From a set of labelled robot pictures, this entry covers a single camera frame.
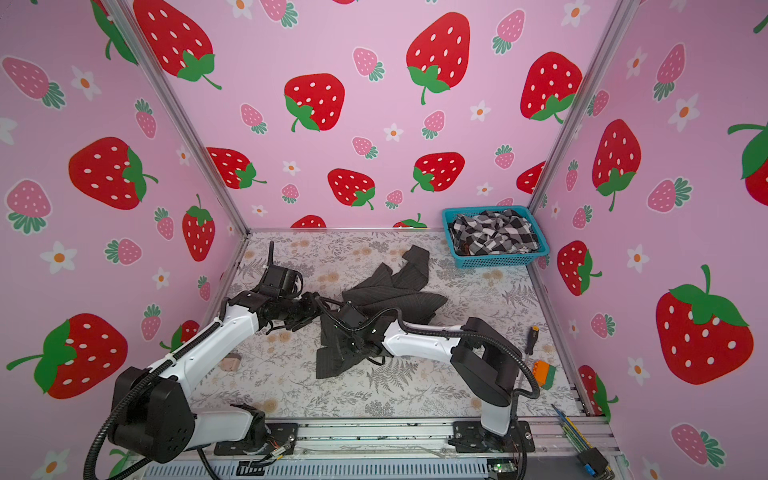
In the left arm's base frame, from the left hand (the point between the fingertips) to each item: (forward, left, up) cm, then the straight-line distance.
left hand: (324, 310), depth 84 cm
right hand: (-8, -5, -6) cm, 11 cm away
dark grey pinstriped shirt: (+10, -24, -8) cm, 27 cm away
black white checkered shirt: (+32, -55, 0) cm, 63 cm away
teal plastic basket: (+24, -65, -6) cm, 70 cm away
